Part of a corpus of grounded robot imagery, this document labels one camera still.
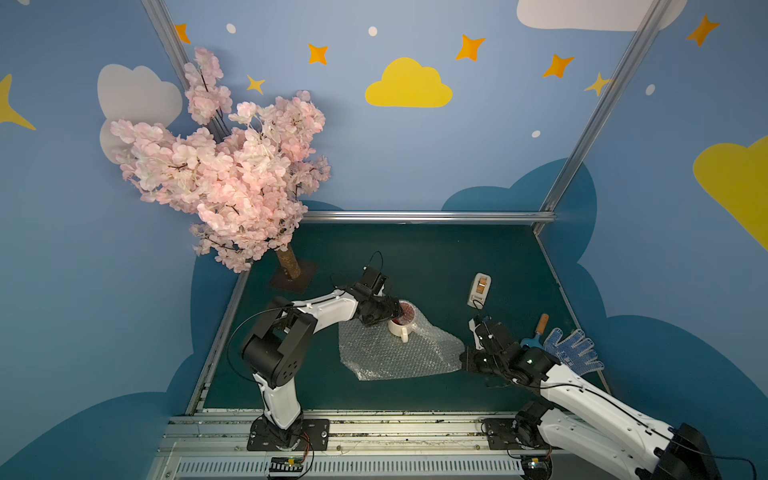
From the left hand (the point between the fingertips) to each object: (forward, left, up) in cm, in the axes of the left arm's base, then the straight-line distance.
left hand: (397, 311), depth 93 cm
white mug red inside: (-6, -2, +4) cm, 8 cm away
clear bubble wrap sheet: (-12, +7, -4) cm, 15 cm away
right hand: (-14, -19, +2) cm, 24 cm away
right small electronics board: (-39, -35, -6) cm, 53 cm away
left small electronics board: (-40, +27, -6) cm, 49 cm away
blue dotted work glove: (-11, -54, -3) cm, 55 cm away
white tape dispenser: (+8, -28, 0) cm, 29 cm away
